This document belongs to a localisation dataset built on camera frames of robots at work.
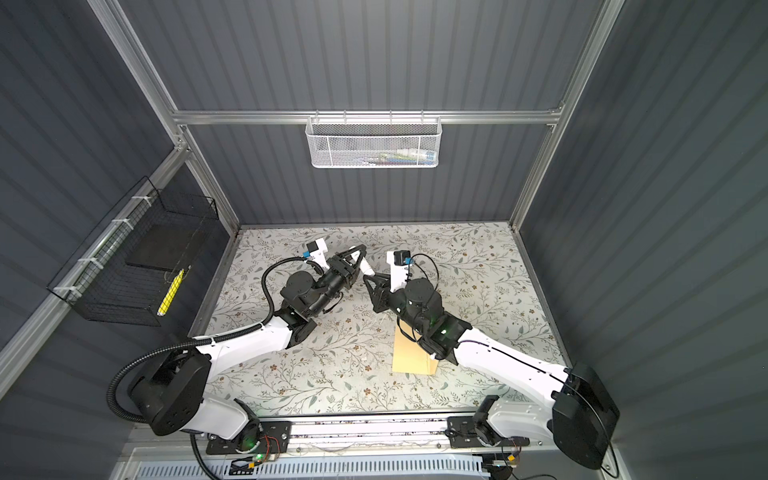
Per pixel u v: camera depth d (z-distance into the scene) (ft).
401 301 2.07
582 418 1.32
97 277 2.10
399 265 2.07
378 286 2.14
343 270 2.22
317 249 2.37
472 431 2.42
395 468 2.53
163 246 2.48
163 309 2.15
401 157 3.03
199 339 1.58
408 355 2.88
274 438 2.37
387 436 2.48
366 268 2.37
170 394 1.42
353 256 2.40
